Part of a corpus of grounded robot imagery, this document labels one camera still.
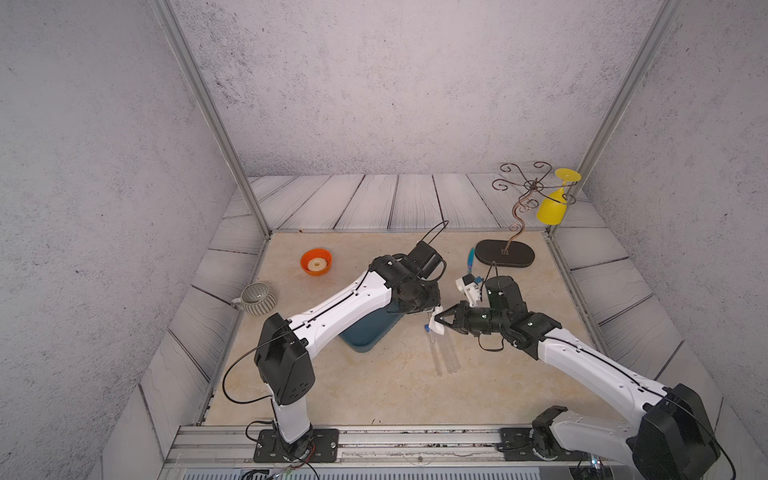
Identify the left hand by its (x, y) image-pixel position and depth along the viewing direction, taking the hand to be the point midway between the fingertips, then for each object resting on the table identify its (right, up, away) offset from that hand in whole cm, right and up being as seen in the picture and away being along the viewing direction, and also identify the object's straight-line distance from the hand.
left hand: (443, 309), depth 77 cm
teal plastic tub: (-21, -9, +10) cm, 25 cm away
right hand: (-2, -2, -2) cm, 3 cm away
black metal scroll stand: (+27, +14, +34) cm, 46 cm away
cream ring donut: (-40, +10, +30) cm, 51 cm away
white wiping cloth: (-2, -4, -1) cm, 5 cm away
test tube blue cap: (-4, -4, -2) cm, 6 cm away
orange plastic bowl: (-41, +14, +31) cm, 54 cm away
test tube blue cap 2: (+3, -14, +13) cm, 19 cm away
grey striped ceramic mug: (-57, -1, +22) cm, 61 cm away
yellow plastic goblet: (+39, +28, +22) cm, 53 cm away
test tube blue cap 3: (+4, -16, +10) cm, 20 cm away
